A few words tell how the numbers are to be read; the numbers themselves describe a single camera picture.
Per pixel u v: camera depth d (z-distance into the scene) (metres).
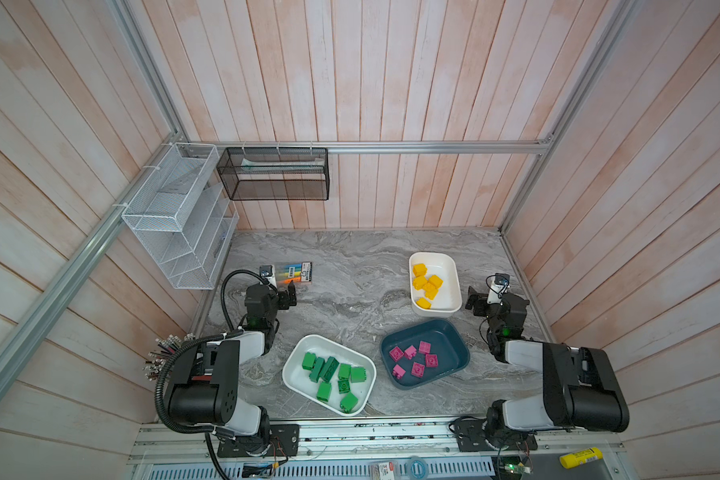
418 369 0.83
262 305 0.70
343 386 0.80
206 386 0.44
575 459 0.69
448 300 1.01
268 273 0.80
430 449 0.73
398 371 0.82
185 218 0.69
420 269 1.07
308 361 0.84
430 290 1.01
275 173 1.07
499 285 0.78
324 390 0.81
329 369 0.82
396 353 0.86
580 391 0.44
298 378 0.83
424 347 0.88
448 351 0.88
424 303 0.98
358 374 0.82
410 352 0.86
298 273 1.05
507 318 0.70
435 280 1.02
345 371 0.83
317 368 0.82
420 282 1.01
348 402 0.78
